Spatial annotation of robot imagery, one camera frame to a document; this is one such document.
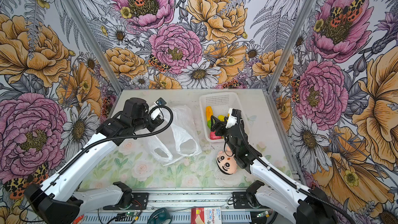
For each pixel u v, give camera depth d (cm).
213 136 89
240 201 73
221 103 112
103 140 45
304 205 41
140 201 73
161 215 64
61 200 39
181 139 74
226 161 79
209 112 103
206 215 67
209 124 97
